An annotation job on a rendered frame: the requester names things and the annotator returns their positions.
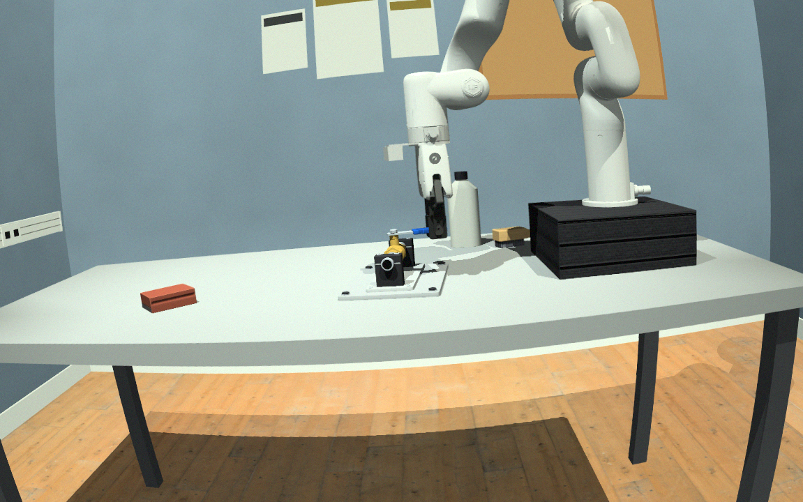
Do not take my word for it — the brass ball valve with blue handle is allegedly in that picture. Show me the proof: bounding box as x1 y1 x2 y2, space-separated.
366 227 429 292

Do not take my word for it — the white plastic bottle with black cap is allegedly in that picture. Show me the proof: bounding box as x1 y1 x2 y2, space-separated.
447 172 481 248

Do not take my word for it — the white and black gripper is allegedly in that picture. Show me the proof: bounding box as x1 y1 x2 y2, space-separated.
409 141 453 240

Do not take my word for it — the orange-brown grooved block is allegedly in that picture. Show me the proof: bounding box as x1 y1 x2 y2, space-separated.
140 284 197 313

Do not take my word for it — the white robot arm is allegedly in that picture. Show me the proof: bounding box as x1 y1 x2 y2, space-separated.
383 0 651 208

